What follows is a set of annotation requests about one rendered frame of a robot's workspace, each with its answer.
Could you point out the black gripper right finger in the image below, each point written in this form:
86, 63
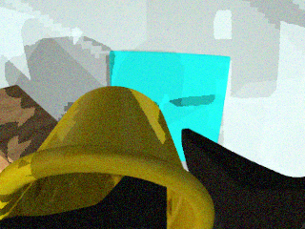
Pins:
245, 195

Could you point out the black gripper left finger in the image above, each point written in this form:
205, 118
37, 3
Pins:
133, 203

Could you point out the yellow cup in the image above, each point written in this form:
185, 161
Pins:
107, 134

